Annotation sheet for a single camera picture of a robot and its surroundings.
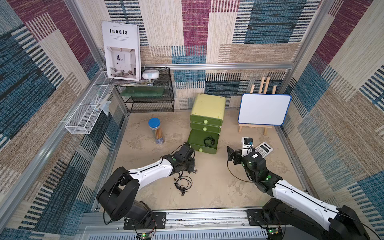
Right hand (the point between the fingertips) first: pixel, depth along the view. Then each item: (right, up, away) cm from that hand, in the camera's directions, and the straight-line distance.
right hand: (235, 145), depth 81 cm
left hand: (-23, -11, +7) cm, 27 cm away
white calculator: (+22, -5, +15) cm, 27 cm away
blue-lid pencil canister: (-45, +11, +6) cm, 47 cm away
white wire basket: (-88, +15, +10) cm, 90 cm away
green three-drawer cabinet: (-15, +12, +8) cm, 21 cm away
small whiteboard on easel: (+22, +20, +14) cm, 33 cm away
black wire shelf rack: (-50, +31, +36) cm, 69 cm away
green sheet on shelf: (-55, +32, +15) cm, 65 cm away
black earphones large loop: (-29, -22, +5) cm, 37 cm away
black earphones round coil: (-12, 0, +21) cm, 24 cm away
